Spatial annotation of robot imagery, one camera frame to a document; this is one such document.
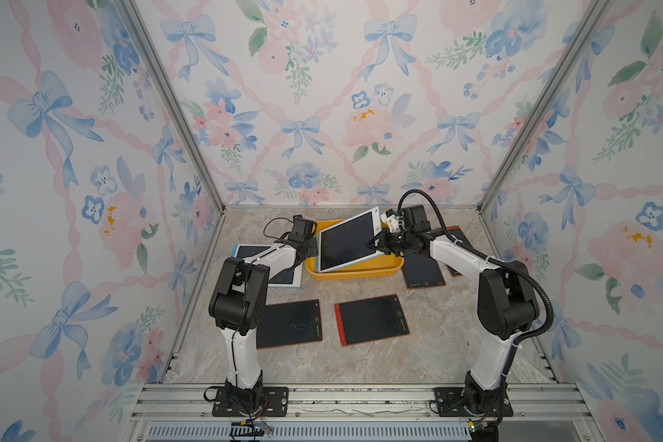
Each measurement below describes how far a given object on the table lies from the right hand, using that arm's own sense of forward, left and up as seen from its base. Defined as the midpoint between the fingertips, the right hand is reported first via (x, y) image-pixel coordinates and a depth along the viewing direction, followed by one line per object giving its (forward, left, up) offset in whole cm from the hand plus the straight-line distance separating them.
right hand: (362, 238), depth 95 cm
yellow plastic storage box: (-7, -7, -7) cm, 12 cm away
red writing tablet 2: (-6, -22, -12) cm, 25 cm away
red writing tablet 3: (-23, -2, -14) cm, 27 cm away
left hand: (+2, +19, -6) cm, 20 cm away
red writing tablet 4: (-25, +24, -12) cm, 37 cm away
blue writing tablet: (-10, +25, -11) cm, 29 cm away
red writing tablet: (+14, -40, -14) cm, 45 cm away
